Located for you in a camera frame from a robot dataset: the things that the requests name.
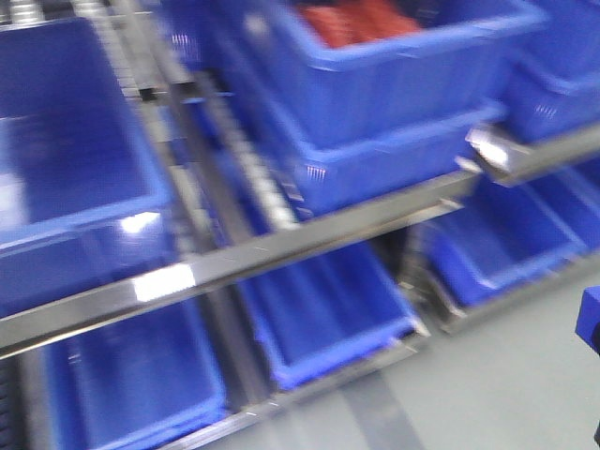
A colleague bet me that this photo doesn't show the blue plastic box slanted corners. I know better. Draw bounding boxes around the blue plastic box slanted corners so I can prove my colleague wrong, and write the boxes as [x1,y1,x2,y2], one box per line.
[576,286,600,356]

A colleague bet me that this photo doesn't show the red parts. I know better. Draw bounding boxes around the red parts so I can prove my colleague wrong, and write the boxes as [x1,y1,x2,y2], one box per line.
[295,0,424,50]

